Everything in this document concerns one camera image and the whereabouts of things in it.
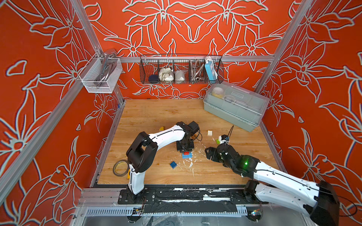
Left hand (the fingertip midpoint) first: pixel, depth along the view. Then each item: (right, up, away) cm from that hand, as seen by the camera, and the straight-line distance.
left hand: (190, 151), depth 86 cm
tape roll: (-41, -12, -7) cm, 43 cm away
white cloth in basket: (-16, +50, +6) cm, 53 cm away
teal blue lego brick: (-10, -8, -3) cm, 13 cm away
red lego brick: (-2, -2, +2) cm, 4 cm away
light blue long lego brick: (0, -4, +2) cm, 4 cm away
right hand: (+9, +2, -8) cm, 12 cm away
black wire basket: (-8, +56, +14) cm, 58 cm away
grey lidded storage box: (+31, +29, +4) cm, 43 cm away
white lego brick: (+15, +10, +11) cm, 21 cm away
